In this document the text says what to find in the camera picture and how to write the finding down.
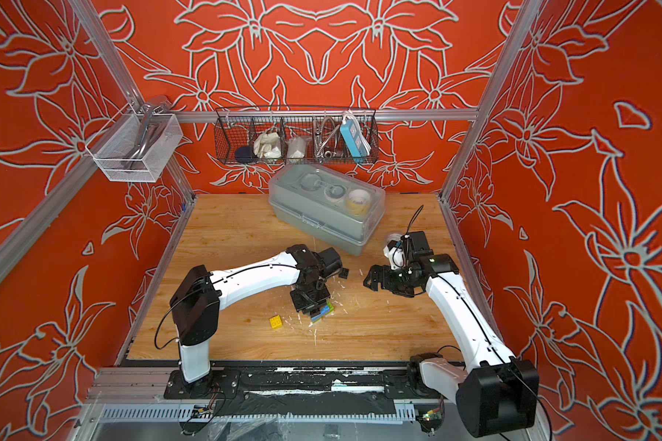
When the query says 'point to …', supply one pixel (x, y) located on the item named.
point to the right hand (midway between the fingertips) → (372, 283)
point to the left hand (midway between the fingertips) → (325, 309)
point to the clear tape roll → (393, 237)
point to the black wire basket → (298, 135)
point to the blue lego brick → (323, 312)
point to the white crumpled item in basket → (268, 145)
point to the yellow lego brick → (276, 322)
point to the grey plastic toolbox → (326, 207)
